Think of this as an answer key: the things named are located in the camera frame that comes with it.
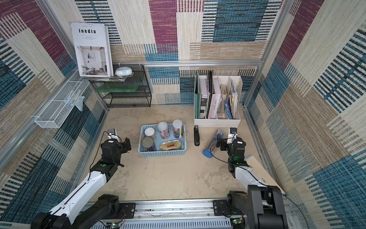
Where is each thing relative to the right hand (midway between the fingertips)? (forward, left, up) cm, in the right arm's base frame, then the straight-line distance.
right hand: (226, 133), depth 88 cm
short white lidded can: (+6, +49, -6) cm, 50 cm away
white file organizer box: (+20, -6, -1) cm, 21 cm away
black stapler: (0, +18, -9) cm, 20 cm away
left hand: (-5, +64, +3) cm, 64 cm away
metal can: (-4, +48, -2) cm, 48 cm away
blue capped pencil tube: (-2, +8, -9) cm, 12 cm away
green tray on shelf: (+31, +71, +12) cm, 78 cm away
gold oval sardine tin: (-2, +34, -10) cm, 35 cm away
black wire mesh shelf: (+42, +61, -8) cm, 74 cm away
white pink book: (+18, +6, +11) cm, 22 cm away
